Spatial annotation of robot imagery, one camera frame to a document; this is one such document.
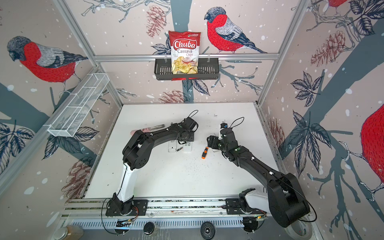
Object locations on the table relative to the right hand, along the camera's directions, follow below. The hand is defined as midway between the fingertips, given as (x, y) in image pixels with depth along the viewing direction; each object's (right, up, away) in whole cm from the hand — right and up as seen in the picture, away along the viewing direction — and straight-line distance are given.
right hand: (210, 141), depth 87 cm
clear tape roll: (+41, -38, -18) cm, 59 cm away
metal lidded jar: (-61, -34, -26) cm, 74 cm away
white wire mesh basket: (-71, +20, -10) cm, 75 cm away
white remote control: (-24, -5, +8) cm, 25 cm away
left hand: (-12, 0, +12) cm, 17 cm away
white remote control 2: (-14, -5, +8) cm, 17 cm away
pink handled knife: (-42, +6, +16) cm, 46 cm away
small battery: (-19, -6, +8) cm, 21 cm away
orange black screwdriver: (-3, -9, +5) cm, 11 cm away
